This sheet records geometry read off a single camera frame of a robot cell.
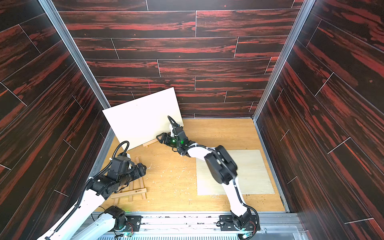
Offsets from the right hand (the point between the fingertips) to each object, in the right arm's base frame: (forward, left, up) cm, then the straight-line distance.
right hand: (162, 136), depth 94 cm
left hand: (-23, +7, 0) cm, 24 cm away
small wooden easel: (-33, +13, -8) cm, 36 cm away
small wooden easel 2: (0, +10, -8) cm, 13 cm away
